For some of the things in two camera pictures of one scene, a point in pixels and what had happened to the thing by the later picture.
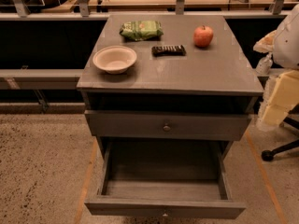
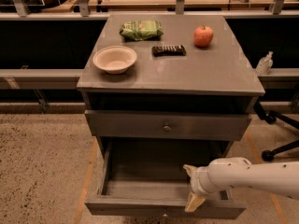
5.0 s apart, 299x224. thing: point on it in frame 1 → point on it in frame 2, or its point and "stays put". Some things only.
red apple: [203, 35] stays put
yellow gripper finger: [276, 114] → [190, 169]
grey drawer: [164, 178] stays put
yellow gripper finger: [286, 92] → [194, 202]
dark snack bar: [168, 50] stays put
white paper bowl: [114, 59] stays put
